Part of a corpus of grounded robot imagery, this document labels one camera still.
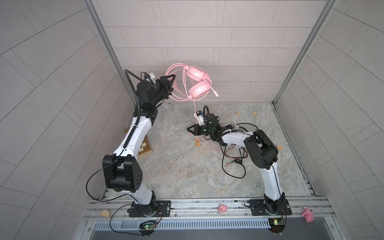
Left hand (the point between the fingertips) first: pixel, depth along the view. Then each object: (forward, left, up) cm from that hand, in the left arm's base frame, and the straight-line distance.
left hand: (178, 75), depth 69 cm
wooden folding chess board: (-18, +22, -39) cm, 49 cm away
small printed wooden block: (-13, -9, -42) cm, 44 cm away
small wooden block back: (+13, -39, -43) cm, 60 cm away
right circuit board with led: (-55, -46, -43) cm, 83 cm away
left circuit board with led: (-56, +12, -39) cm, 69 cm away
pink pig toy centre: (-49, -21, -40) cm, 66 cm away
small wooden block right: (-15, -61, -43) cm, 76 cm away
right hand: (-9, -3, -34) cm, 35 cm away
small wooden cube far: (+11, -51, -41) cm, 66 cm away
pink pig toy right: (-51, -60, -39) cm, 88 cm away
